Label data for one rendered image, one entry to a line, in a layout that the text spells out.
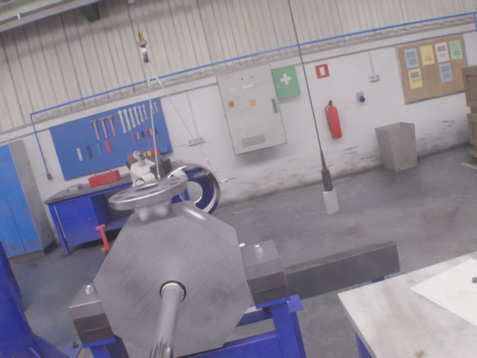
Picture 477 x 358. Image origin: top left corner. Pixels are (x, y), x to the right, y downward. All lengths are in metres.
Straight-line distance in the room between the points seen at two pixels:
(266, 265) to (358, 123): 5.61
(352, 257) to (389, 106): 5.31
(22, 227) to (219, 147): 3.26
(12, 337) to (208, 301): 2.15
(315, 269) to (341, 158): 5.08
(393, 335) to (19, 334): 2.64
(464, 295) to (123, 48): 6.04
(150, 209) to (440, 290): 0.99
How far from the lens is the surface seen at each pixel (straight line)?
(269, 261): 1.38
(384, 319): 1.41
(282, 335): 1.53
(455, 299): 1.48
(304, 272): 1.84
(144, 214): 1.36
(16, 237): 7.10
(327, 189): 2.29
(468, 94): 6.37
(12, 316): 3.31
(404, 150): 6.58
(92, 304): 1.48
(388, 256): 1.93
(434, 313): 1.41
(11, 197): 6.95
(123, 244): 1.36
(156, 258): 1.36
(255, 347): 1.54
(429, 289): 1.55
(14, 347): 3.37
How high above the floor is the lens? 1.64
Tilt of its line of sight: 13 degrees down
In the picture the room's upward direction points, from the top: 13 degrees counter-clockwise
